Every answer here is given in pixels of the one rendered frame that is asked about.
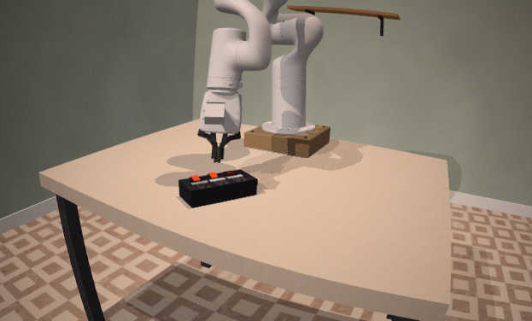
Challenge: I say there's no black power strip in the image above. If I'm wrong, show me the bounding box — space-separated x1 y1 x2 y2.
178 169 258 207

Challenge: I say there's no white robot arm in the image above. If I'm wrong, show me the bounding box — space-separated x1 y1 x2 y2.
204 0 324 134

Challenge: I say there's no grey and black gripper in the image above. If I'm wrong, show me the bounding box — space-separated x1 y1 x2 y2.
197 90 242 163

